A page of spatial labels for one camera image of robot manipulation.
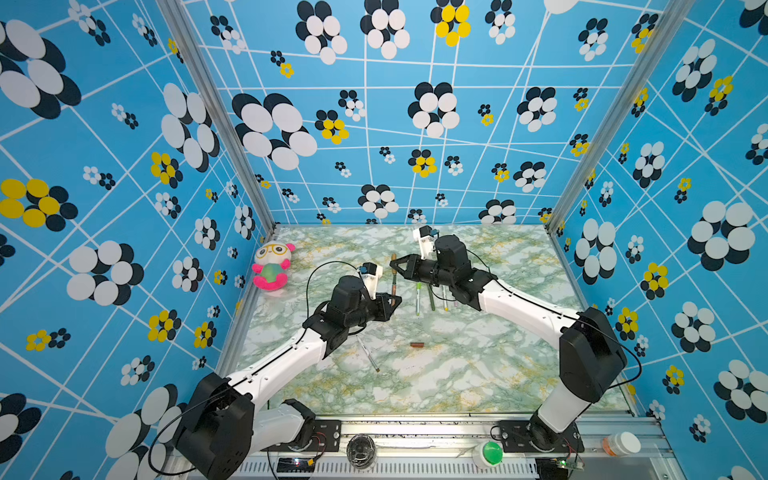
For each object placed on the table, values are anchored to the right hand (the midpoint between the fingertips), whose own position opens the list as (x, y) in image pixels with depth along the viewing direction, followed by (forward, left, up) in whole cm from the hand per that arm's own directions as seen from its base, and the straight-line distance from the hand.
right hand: (391, 266), depth 80 cm
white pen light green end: (+3, -8, -22) cm, 24 cm away
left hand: (-7, -3, -4) cm, 9 cm away
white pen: (-13, +9, -22) cm, 27 cm away
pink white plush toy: (+13, +42, -15) cm, 47 cm away
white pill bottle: (-38, -52, -16) cm, 67 cm away
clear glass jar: (-41, +6, -11) cm, 43 cm away
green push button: (-41, -22, -12) cm, 48 cm away
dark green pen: (+4, -13, -22) cm, 26 cm away
